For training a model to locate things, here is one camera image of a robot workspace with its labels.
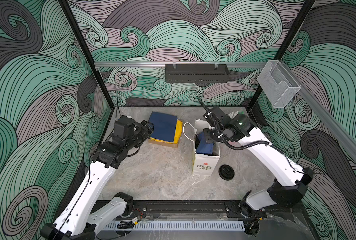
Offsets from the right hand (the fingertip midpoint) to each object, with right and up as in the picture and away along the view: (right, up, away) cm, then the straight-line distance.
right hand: (207, 136), depth 71 cm
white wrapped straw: (+19, +12, +17) cm, 28 cm away
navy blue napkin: (-3, -5, -1) cm, 6 cm away
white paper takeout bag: (-1, -15, +3) cm, 15 cm away
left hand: (-26, +5, -3) cm, 27 cm away
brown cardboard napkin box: (-18, -9, +25) cm, 32 cm away
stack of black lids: (+16, -25, +20) cm, 36 cm away
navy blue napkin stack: (-23, +4, +27) cm, 36 cm away
